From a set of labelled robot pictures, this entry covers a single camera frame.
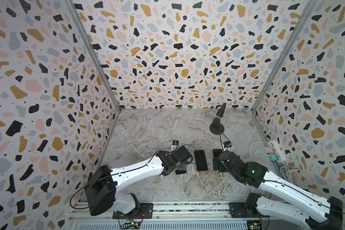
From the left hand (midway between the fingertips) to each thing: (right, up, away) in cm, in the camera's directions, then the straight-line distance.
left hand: (179, 161), depth 81 cm
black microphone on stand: (+29, +18, +28) cm, 44 cm away
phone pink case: (+14, -2, +11) cm, 17 cm away
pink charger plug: (+62, +3, +16) cm, 64 cm away
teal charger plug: (+62, -1, +13) cm, 63 cm away
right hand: (+22, +2, -4) cm, 23 cm away
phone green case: (+1, -1, -9) cm, 9 cm away
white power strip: (+65, 0, +10) cm, 66 cm away
